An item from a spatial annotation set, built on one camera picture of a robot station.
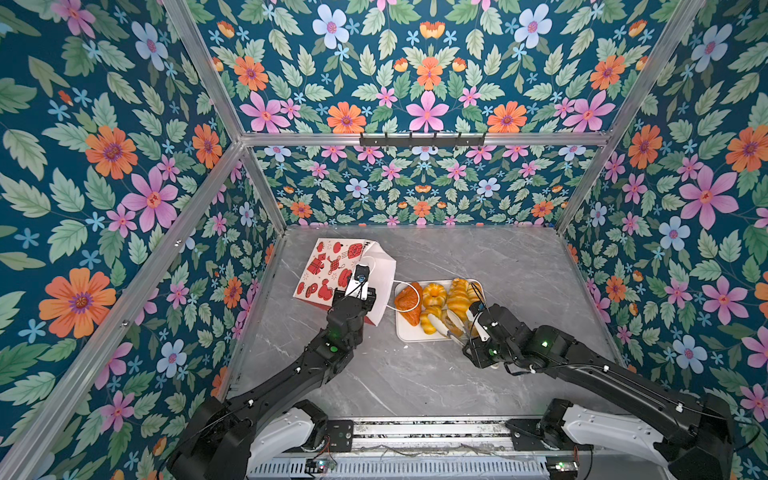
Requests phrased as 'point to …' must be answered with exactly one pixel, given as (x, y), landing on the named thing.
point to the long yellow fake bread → (476, 293)
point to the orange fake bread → (408, 301)
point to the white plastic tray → (410, 333)
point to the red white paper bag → (332, 265)
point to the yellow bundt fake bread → (434, 295)
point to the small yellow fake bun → (427, 324)
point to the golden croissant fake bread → (459, 297)
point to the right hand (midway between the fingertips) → (467, 348)
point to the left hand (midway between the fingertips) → (358, 265)
